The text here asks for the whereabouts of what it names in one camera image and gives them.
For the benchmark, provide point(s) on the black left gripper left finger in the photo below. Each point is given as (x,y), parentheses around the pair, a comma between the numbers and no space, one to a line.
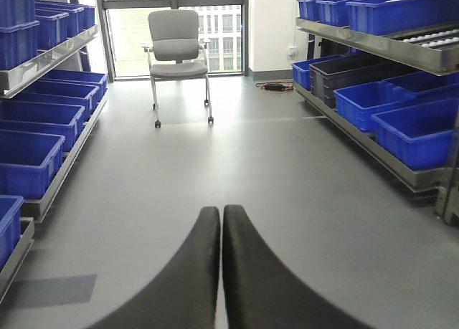
(186,279)

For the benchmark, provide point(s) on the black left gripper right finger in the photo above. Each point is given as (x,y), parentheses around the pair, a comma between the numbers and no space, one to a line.
(258,282)

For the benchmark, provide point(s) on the row of blue bins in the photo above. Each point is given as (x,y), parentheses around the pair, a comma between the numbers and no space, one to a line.
(412,139)
(32,164)

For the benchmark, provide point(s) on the dark grey plastic bin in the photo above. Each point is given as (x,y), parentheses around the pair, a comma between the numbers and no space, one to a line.
(344,78)

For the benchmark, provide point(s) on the grey office chair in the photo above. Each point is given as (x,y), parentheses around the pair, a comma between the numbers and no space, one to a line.
(175,46)

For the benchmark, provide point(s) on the steel rack with rollers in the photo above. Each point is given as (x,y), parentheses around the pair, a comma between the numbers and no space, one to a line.
(358,40)

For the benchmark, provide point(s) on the white wall socket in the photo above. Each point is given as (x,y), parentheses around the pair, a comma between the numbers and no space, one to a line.
(292,52)

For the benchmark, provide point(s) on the window with dark frame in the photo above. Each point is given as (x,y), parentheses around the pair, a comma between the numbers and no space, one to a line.
(222,38)

